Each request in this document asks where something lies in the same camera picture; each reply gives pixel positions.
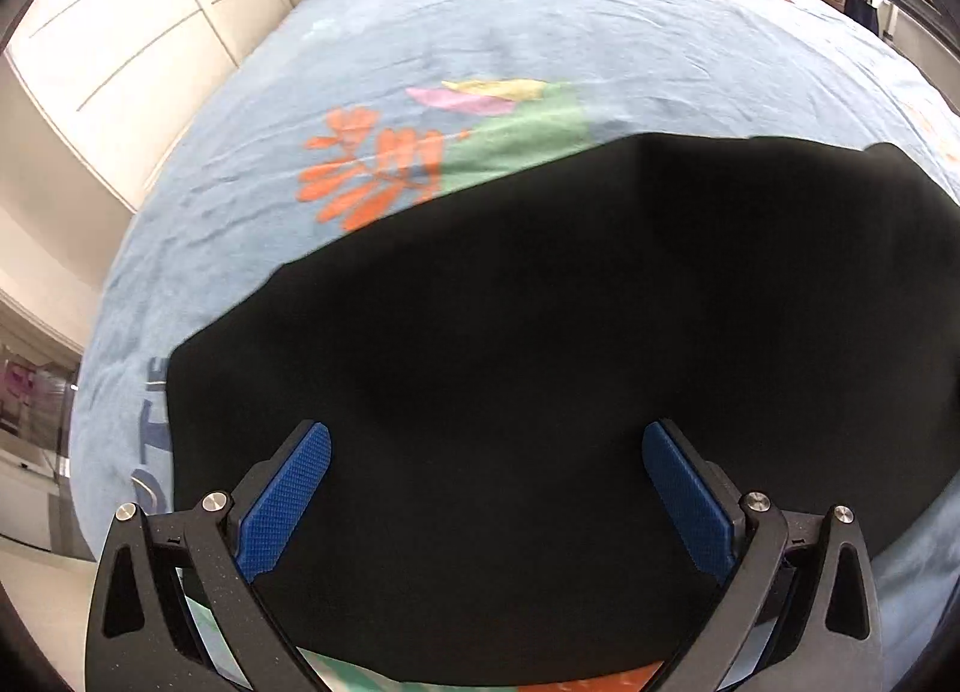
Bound white wardrobe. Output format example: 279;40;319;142
8;0;301;208

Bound blue patterned bed sheet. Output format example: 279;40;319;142
70;0;958;687

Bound black pants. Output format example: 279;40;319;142
167;135;958;685

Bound dark bag by cabinet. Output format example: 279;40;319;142
843;0;880;36

